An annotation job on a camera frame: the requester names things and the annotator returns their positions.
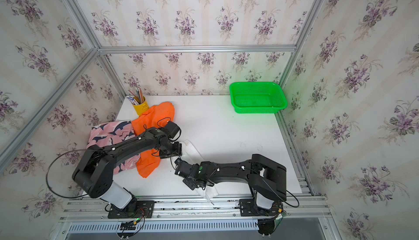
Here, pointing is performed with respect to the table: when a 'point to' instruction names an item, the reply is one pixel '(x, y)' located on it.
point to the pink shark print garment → (106, 134)
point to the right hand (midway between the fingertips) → (190, 177)
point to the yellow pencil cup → (141, 108)
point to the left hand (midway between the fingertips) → (178, 154)
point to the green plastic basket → (257, 97)
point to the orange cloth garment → (157, 115)
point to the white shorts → (190, 155)
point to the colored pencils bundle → (139, 95)
